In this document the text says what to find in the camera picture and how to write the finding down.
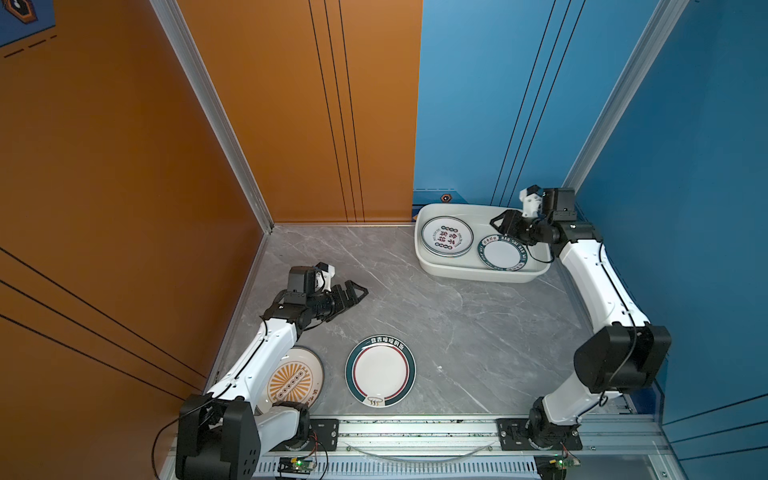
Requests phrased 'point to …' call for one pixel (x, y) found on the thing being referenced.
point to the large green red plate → (380, 371)
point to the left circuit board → (295, 465)
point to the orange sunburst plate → (297, 377)
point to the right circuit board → (562, 462)
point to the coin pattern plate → (447, 236)
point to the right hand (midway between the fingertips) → (494, 223)
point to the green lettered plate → (502, 252)
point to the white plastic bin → (469, 267)
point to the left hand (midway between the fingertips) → (358, 295)
